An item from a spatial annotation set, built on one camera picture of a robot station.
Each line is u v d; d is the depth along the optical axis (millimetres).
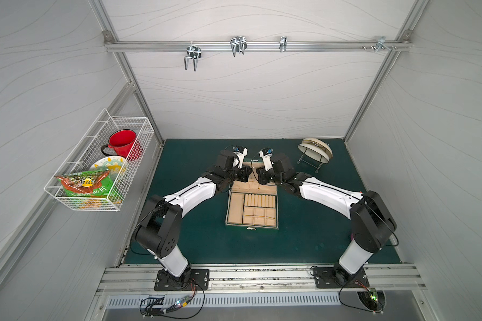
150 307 688
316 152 931
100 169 556
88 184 547
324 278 732
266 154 774
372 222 459
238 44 765
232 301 703
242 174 783
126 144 661
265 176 783
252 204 880
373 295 717
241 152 787
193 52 783
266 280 752
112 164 669
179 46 776
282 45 780
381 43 764
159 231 452
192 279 722
